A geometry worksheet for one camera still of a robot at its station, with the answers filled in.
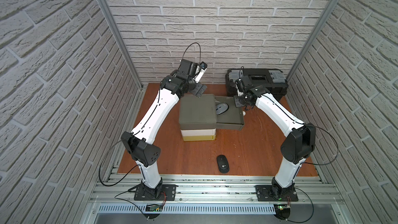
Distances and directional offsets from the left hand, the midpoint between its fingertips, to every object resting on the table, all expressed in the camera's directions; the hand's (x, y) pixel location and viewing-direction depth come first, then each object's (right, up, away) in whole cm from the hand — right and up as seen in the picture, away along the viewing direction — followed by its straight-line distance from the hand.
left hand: (197, 79), depth 77 cm
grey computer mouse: (+13, -15, +10) cm, 23 cm away
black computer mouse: (+14, -45, +5) cm, 48 cm away
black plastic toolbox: (+51, +3, +24) cm, 56 cm away
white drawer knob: (+26, -18, +8) cm, 32 cm away
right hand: (+26, -11, +11) cm, 30 cm away
